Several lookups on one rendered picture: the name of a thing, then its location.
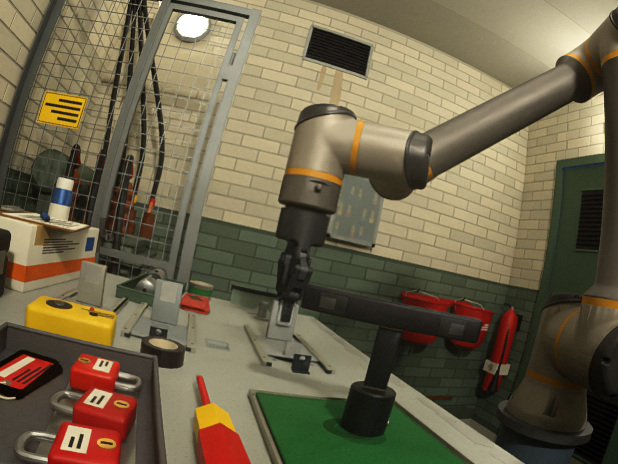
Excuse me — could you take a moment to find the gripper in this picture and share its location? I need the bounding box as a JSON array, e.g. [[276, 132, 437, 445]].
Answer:
[[275, 204, 336, 303]]

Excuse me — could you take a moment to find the black operator handle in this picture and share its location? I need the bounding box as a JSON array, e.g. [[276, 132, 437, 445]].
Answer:
[[299, 283, 485, 439]]

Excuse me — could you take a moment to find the green felt mat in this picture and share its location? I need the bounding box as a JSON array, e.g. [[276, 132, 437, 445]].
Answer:
[[248, 388, 467, 464]]

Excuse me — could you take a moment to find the grey key board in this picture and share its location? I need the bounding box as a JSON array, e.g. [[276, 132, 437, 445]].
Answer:
[[327, 174, 386, 251]]

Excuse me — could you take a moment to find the red pouch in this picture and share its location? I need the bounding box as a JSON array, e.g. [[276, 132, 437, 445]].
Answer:
[[179, 291, 213, 316]]

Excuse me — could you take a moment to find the red fire bucket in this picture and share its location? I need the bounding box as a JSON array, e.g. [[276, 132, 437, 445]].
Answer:
[[446, 297, 496, 351], [399, 288, 456, 347]]

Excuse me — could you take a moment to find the silver metal dome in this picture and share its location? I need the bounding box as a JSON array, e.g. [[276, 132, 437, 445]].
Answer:
[[134, 270, 168, 294]]

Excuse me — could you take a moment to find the grey mesh cage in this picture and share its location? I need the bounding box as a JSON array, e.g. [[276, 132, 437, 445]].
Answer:
[[0, 0, 263, 291]]

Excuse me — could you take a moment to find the black tape roll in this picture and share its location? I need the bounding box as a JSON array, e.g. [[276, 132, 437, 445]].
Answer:
[[140, 335, 187, 370]]

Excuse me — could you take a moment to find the green tray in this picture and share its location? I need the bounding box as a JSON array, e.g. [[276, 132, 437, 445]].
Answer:
[[114, 274, 190, 307]]

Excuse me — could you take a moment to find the red and yellow voltage tester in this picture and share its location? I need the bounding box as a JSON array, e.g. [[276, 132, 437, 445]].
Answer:
[[192, 374, 253, 464]]

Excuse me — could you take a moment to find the red fire extinguisher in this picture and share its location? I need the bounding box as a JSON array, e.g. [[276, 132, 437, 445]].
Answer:
[[479, 304, 522, 395]]

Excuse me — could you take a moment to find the red padlock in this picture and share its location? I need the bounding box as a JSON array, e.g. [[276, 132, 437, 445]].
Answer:
[[69, 352, 144, 393], [49, 386, 139, 443], [14, 421, 125, 464]]

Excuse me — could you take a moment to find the black vent grille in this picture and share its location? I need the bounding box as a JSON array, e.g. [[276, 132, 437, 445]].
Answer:
[[302, 23, 376, 81]]

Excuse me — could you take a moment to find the yellow tester box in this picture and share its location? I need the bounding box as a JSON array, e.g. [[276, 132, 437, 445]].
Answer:
[[24, 295, 119, 347]]

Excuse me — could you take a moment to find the brown clipboard with paper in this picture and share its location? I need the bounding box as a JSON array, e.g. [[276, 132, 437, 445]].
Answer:
[[0, 206, 91, 234]]

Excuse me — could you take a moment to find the white and blue can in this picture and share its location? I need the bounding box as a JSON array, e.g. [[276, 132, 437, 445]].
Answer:
[[46, 175, 77, 222]]

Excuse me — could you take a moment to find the white box with orange stripe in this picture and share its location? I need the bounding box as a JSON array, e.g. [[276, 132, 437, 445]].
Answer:
[[0, 212, 101, 294]]

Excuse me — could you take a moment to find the dark grey tray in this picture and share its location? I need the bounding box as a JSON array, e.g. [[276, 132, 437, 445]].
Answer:
[[0, 321, 169, 464]]

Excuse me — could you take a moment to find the green drum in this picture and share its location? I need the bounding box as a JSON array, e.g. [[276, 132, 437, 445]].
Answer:
[[31, 148, 96, 195]]

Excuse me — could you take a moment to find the green door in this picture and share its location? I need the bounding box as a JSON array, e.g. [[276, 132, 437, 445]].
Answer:
[[528, 153, 608, 426]]

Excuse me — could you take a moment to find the yellow sign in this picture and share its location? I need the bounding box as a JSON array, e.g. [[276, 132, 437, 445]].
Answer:
[[36, 90, 90, 131]]

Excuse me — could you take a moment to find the red and black tag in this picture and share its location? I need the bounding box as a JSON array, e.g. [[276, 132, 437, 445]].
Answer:
[[0, 349, 64, 401]]

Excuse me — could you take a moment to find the black cable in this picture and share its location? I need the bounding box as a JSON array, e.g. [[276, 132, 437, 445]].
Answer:
[[89, 0, 146, 243], [137, 0, 168, 216]]

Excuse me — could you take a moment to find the round wall lamp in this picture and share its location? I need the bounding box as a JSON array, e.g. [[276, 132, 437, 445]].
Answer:
[[172, 11, 214, 45]]

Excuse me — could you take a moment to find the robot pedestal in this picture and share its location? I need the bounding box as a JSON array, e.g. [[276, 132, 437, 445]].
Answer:
[[496, 398, 596, 464]]

